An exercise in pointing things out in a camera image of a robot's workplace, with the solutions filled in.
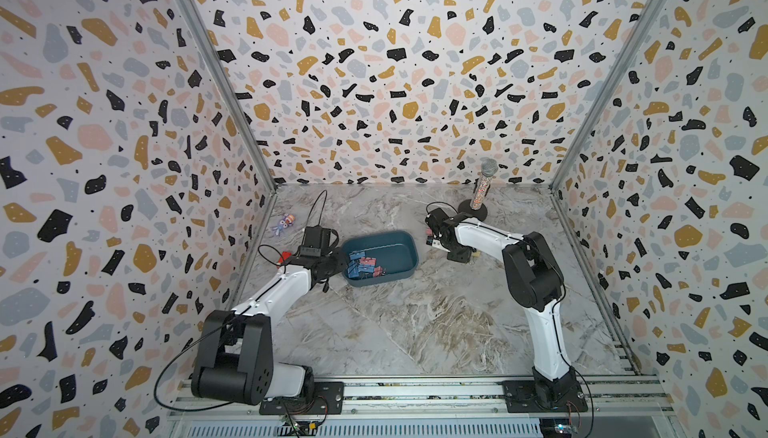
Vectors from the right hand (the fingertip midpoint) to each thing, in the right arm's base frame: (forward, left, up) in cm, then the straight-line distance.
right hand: (468, 246), depth 100 cm
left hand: (-10, +39, +7) cm, 41 cm away
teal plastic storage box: (-3, +31, -2) cm, 31 cm away
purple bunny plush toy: (+8, +64, +2) cm, 65 cm away
